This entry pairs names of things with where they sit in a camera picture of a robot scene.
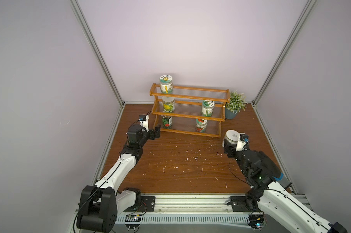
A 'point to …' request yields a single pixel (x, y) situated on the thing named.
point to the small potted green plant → (237, 102)
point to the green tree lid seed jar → (207, 107)
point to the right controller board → (256, 221)
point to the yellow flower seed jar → (168, 104)
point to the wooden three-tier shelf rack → (189, 110)
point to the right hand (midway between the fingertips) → (233, 138)
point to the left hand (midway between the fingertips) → (155, 124)
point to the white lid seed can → (232, 136)
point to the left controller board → (132, 221)
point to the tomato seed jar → (200, 124)
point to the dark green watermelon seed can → (167, 121)
